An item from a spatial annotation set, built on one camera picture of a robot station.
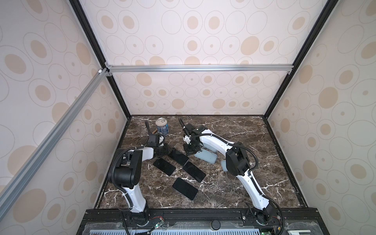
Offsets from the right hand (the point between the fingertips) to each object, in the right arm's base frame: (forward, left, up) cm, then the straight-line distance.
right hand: (186, 154), depth 96 cm
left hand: (+5, +8, +2) cm, 10 cm away
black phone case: (+1, +6, -4) cm, 7 cm away
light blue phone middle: (0, -13, -2) cm, 13 cm away
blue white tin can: (+18, +17, +9) cm, 26 cm away
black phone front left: (-21, +1, -2) cm, 21 cm away
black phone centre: (-9, -5, -5) cm, 12 cm away
